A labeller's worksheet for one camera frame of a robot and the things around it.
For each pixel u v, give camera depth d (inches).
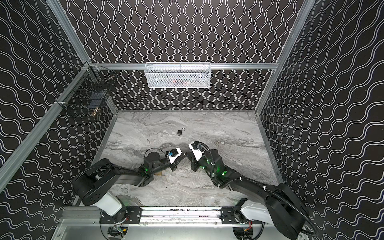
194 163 27.2
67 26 29.7
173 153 27.6
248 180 20.6
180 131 42.4
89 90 38.4
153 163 26.5
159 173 34.6
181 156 31.2
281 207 16.3
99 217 28.9
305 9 27.7
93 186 18.0
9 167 19.8
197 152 27.0
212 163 23.4
